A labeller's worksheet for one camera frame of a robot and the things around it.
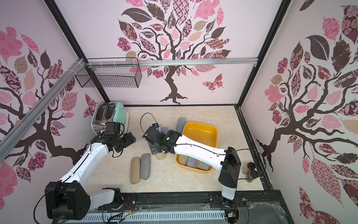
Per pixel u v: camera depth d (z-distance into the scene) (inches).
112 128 25.4
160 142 21.0
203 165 32.7
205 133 41.5
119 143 26.9
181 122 42.1
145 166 32.9
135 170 32.6
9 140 19.6
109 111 38.1
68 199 15.3
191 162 32.8
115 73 37.3
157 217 27.4
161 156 27.7
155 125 26.0
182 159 33.9
